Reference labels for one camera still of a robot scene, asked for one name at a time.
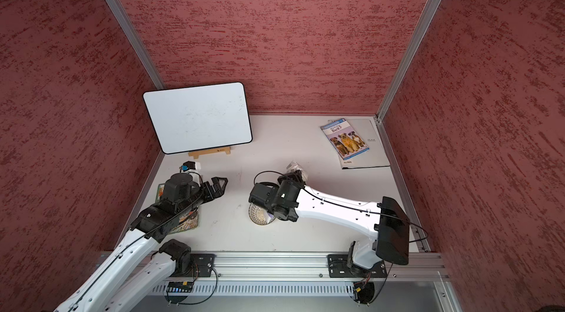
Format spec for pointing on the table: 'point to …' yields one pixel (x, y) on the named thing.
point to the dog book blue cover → (343, 138)
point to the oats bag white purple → (293, 165)
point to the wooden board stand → (196, 154)
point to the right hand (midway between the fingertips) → (302, 172)
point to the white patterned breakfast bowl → (260, 215)
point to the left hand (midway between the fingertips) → (218, 187)
